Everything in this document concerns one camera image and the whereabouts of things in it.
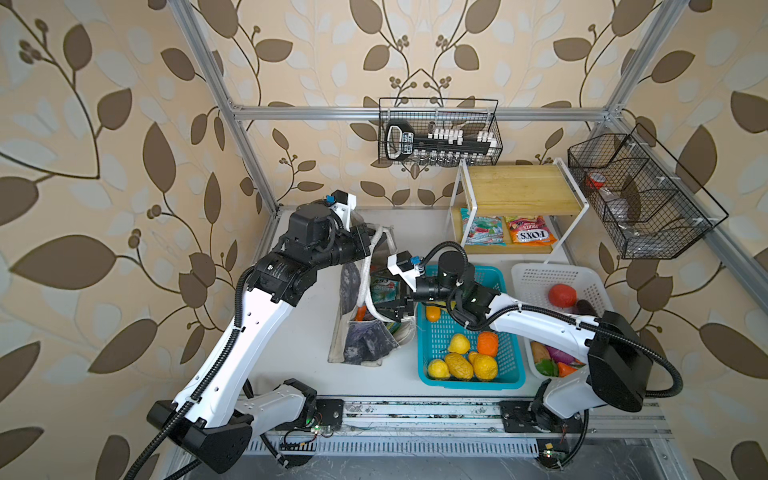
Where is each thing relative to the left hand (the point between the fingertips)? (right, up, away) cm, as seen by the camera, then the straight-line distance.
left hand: (388, 233), depth 63 cm
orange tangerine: (+27, -30, +18) cm, 44 cm away
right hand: (-4, -13, +3) cm, 14 cm away
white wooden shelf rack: (+32, +6, +12) cm, 35 cm away
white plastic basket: (+46, -16, +33) cm, 59 cm away
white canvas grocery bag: (-8, -25, +12) cm, 29 cm away
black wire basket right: (+65, +6, +10) cm, 66 cm away
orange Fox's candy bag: (+42, +1, +27) cm, 50 cm away
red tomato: (+52, -19, +27) cm, 61 cm away
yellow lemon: (+19, -30, +19) cm, 41 cm away
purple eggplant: (+57, -22, +25) cm, 66 cm away
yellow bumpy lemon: (+18, -35, +16) cm, 42 cm away
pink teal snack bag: (-2, -16, +22) cm, 27 cm away
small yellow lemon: (+13, -36, +15) cm, 41 cm away
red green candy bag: (+29, +1, +26) cm, 39 cm away
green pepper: (+41, -34, +13) cm, 55 cm away
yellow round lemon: (+25, -35, +14) cm, 45 cm away
